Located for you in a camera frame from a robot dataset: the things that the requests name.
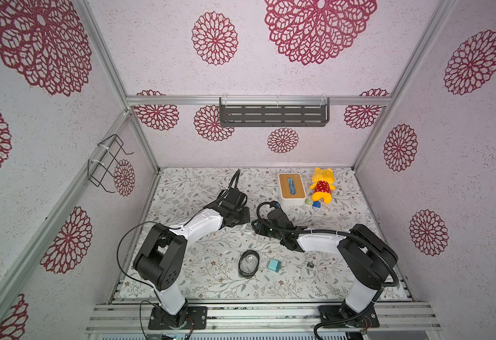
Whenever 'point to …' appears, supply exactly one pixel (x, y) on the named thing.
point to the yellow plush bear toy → (322, 187)
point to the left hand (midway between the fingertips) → (247, 217)
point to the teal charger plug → (274, 265)
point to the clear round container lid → (247, 229)
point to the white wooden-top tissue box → (291, 190)
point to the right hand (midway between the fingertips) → (252, 222)
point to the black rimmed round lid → (248, 263)
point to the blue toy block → (317, 204)
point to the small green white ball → (308, 201)
